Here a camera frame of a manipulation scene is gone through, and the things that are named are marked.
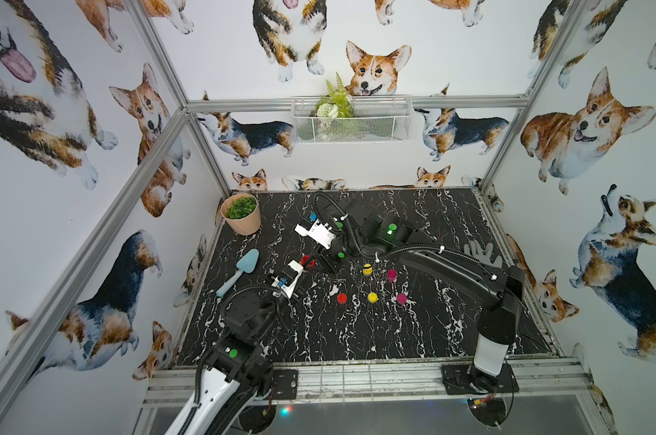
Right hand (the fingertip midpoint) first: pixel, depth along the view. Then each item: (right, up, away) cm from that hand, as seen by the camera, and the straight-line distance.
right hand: (302, 265), depth 66 cm
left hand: (+1, +1, +3) cm, 3 cm away
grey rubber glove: (+61, -3, +32) cm, 68 cm away
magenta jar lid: (+29, -16, +24) cm, 41 cm away
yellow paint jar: (+18, -7, +28) cm, 34 cm away
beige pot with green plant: (-28, +13, +34) cm, 46 cm away
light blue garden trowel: (-26, -6, +32) cm, 41 cm away
